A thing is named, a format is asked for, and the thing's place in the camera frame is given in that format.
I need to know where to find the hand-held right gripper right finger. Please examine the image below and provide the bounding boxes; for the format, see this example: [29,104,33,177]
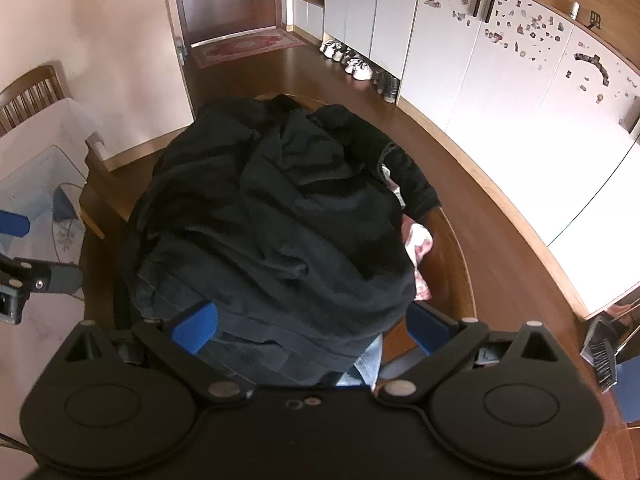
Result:
[375,304,561,406]

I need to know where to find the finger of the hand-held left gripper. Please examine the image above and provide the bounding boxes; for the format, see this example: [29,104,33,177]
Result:
[0,211,30,237]
[0,254,83,295]

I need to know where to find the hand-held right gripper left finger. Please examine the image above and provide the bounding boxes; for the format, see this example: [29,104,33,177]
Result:
[64,301,253,403]

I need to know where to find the black long-sleeve shirt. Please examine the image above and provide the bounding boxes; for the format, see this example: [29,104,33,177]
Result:
[132,92,442,361]

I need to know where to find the blue jeans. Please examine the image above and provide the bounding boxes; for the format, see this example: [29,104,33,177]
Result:
[337,335,383,388]

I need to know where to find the pink white patterned cloth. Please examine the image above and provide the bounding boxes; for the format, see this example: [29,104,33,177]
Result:
[382,162,436,301]

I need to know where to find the wooden slat-back chair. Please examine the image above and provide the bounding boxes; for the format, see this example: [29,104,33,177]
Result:
[0,62,68,136]

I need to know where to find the grey dustpan with brush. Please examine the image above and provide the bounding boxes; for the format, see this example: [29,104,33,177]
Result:
[580,297,640,393]

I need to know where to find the white sticker-covered cabinet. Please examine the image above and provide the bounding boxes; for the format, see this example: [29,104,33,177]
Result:
[397,0,640,318]

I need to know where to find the row of shoes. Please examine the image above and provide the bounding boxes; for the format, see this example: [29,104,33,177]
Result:
[320,37,401,103]

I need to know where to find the red patterned rug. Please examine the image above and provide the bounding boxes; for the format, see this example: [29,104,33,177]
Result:
[192,27,308,69]

